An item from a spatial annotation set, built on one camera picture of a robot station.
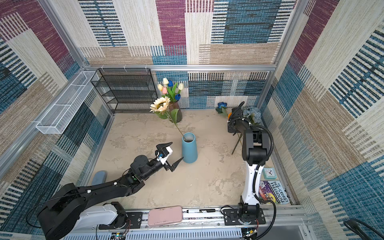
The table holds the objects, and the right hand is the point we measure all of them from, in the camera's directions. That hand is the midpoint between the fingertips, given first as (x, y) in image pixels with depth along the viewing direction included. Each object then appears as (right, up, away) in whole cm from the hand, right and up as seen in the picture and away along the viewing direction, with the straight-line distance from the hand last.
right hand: (235, 129), depth 106 cm
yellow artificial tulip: (-49, +26, -14) cm, 58 cm away
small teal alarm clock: (+13, -24, -21) cm, 35 cm away
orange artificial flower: (-2, +10, +8) cm, 13 cm away
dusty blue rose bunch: (+11, +10, -4) cm, 15 cm away
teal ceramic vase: (-32, -9, -25) cm, 41 cm away
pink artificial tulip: (-47, +24, -15) cm, 54 cm away
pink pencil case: (-44, -42, -30) cm, 68 cm away
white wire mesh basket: (-93, +6, -34) cm, 99 cm away
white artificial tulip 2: (-37, +26, -14) cm, 47 cm away
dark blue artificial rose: (-8, +16, +10) cm, 20 cm away
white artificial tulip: (-46, +29, -14) cm, 57 cm away
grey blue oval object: (-83, -27, -19) cm, 90 cm away
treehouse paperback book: (+13, -32, -26) cm, 43 cm away
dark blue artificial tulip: (-44, +29, -11) cm, 53 cm away
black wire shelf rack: (-77, +28, +3) cm, 82 cm away
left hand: (-38, -8, -30) cm, 49 cm away
